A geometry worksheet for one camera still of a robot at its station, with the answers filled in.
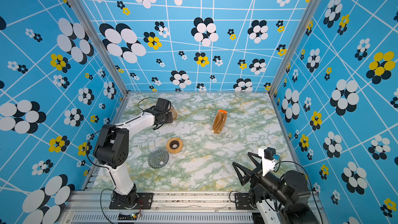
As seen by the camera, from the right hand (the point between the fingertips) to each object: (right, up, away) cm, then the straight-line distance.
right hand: (243, 159), depth 59 cm
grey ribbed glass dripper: (-40, -8, +25) cm, 48 cm away
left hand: (-37, +13, +39) cm, 56 cm away
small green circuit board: (-48, -30, +11) cm, 58 cm away
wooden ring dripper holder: (-33, -3, +34) cm, 48 cm away
